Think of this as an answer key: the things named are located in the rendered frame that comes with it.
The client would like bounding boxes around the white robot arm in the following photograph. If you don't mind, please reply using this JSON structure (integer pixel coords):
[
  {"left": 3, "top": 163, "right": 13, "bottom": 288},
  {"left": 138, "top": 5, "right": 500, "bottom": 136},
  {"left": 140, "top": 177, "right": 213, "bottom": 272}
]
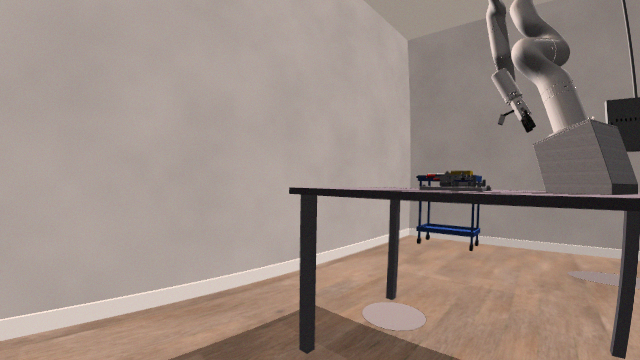
[{"left": 486, "top": 0, "right": 595, "bottom": 137}]

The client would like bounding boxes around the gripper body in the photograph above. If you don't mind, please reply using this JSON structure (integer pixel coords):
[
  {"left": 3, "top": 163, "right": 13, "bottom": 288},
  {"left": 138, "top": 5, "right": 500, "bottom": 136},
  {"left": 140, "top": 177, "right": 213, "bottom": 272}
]
[{"left": 508, "top": 96, "right": 531, "bottom": 121}]

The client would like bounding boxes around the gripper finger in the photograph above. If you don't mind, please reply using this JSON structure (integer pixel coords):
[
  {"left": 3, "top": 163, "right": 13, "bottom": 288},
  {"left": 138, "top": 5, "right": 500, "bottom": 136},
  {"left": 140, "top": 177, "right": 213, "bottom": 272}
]
[
  {"left": 521, "top": 119, "right": 533, "bottom": 132},
  {"left": 521, "top": 107, "right": 536, "bottom": 129}
]

